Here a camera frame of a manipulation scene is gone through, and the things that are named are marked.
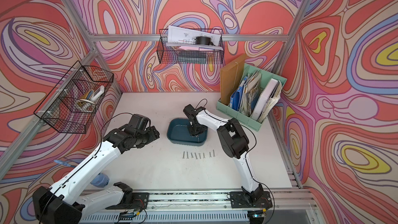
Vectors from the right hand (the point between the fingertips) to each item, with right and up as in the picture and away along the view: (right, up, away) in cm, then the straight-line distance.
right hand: (197, 135), depth 96 cm
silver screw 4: (-1, -11, -8) cm, 14 cm away
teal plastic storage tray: (-12, +2, -3) cm, 13 cm away
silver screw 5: (+1, -9, -8) cm, 12 cm away
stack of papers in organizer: (+33, +29, -5) cm, 44 cm away
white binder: (+37, +22, -13) cm, 45 cm away
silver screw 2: (-6, -8, -7) cm, 13 cm away
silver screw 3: (-3, -10, -8) cm, 13 cm away
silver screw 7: (+7, -10, -8) cm, 15 cm away
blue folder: (+24, +25, -1) cm, 35 cm away
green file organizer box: (+28, +12, +3) cm, 31 cm away
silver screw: (-8, -8, -7) cm, 14 cm away
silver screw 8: (+10, -8, -6) cm, 14 cm away
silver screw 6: (+4, -10, -8) cm, 13 cm away
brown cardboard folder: (+20, +37, -3) cm, 42 cm away
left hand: (-21, +4, -18) cm, 27 cm away
